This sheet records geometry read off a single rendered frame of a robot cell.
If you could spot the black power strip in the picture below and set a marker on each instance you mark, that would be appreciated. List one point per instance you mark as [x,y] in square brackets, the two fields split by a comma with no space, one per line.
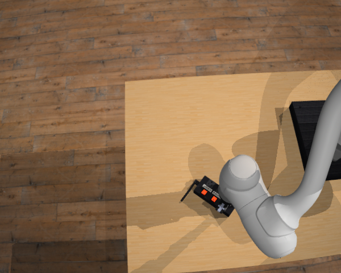
[207,190]

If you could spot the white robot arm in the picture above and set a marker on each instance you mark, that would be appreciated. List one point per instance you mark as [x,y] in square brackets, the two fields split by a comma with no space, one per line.
[270,221]

